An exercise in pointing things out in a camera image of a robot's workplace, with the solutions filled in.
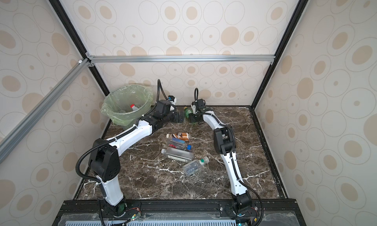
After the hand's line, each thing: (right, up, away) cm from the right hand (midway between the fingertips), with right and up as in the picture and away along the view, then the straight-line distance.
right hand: (192, 117), depth 111 cm
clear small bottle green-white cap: (+1, -30, -23) cm, 38 cm away
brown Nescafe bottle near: (-7, -12, -15) cm, 21 cm away
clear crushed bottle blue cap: (-9, -18, -14) cm, 24 cm away
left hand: (-6, +4, -25) cm, 26 cm away
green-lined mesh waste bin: (-46, +9, -11) cm, 48 cm away
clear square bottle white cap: (-9, -23, -20) cm, 32 cm away
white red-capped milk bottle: (-41, +6, -8) cm, 43 cm away
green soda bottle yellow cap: (-4, +4, -1) cm, 6 cm away
